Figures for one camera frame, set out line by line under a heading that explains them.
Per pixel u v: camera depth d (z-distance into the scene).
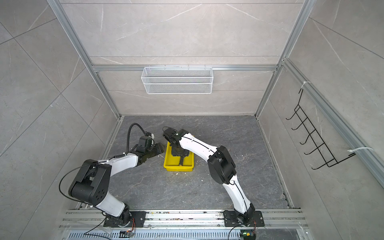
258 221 0.73
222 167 0.54
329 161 0.58
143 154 0.71
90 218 0.75
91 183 0.45
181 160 0.93
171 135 0.73
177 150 0.77
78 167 0.46
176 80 1.00
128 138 0.71
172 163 0.91
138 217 0.74
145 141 0.73
